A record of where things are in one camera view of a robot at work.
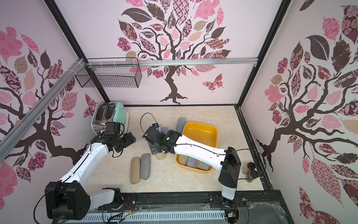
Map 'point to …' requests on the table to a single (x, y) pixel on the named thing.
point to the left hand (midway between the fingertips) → (131, 144)
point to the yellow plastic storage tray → (205, 133)
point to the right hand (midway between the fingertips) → (157, 143)
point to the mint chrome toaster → (109, 111)
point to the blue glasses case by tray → (181, 122)
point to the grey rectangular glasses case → (203, 165)
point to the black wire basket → (115, 73)
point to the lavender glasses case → (191, 162)
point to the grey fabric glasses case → (145, 166)
